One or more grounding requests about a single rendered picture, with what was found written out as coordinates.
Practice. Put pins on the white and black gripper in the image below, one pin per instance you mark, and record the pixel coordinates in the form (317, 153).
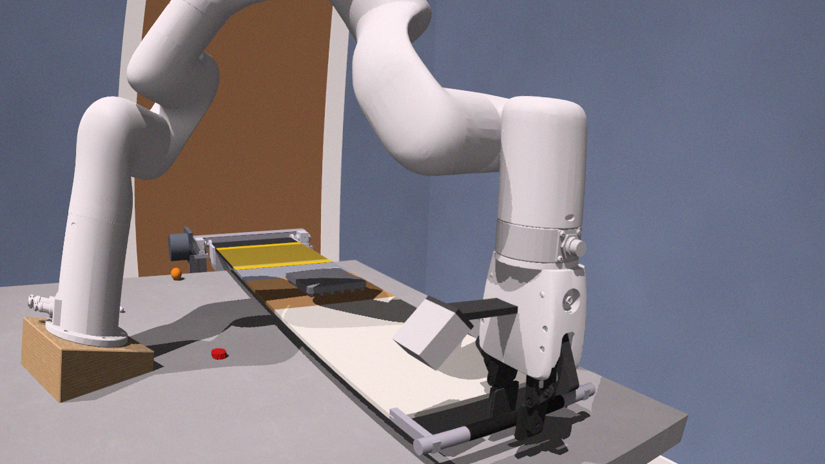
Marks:
(542, 340)

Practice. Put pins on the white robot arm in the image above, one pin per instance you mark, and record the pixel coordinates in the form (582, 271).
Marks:
(537, 144)

